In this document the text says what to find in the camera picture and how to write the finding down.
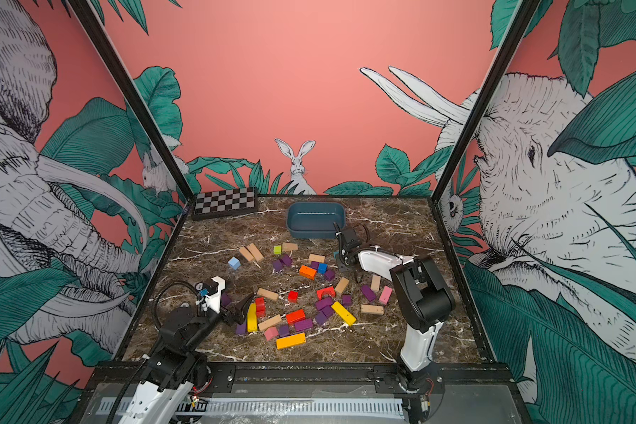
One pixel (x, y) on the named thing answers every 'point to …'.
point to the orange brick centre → (306, 272)
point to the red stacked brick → (261, 306)
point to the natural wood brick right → (372, 309)
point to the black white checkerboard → (225, 201)
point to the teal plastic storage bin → (314, 220)
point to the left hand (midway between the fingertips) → (242, 286)
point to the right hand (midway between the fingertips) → (344, 256)
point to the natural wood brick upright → (342, 284)
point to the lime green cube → (277, 249)
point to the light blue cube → (234, 263)
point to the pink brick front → (271, 333)
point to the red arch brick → (323, 291)
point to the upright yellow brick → (252, 324)
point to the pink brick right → (385, 295)
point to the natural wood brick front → (269, 322)
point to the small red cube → (293, 296)
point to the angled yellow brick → (343, 314)
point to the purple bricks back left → (284, 261)
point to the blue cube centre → (322, 268)
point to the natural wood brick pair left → (252, 253)
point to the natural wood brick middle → (268, 294)
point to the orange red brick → (295, 316)
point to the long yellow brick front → (291, 341)
